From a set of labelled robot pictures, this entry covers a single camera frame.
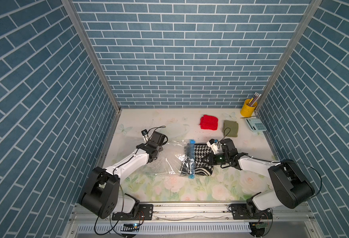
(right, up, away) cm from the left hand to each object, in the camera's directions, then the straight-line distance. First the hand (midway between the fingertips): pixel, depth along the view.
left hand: (158, 146), depth 89 cm
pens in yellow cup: (+69, +33, +19) cm, 79 cm away
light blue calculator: (+70, +13, +21) cm, 75 cm away
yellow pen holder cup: (+64, +23, +22) cm, 71 cm away
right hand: (+27, -8, -2) cm, 29 cm away
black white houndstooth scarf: (+24, -7, -3) cm, 25 cm away
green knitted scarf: (+48, +10, +12) cm, 51 cm away
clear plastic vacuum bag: (+7, -8, +1) cm, 11 cm away
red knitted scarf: (+34, +14, +18) cm, 41 cm away
